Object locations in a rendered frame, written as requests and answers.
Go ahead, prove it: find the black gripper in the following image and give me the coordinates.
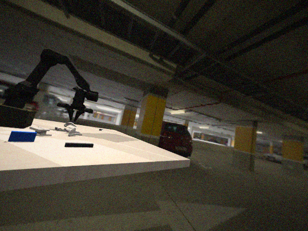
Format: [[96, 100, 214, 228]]
[[57, 97, 93, 121]]

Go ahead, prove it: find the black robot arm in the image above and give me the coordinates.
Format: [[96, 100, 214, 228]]
[[3, 49, 99, 109]]

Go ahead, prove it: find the black flat bar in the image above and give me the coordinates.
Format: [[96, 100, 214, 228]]
[[64, 142, 94, 147]]

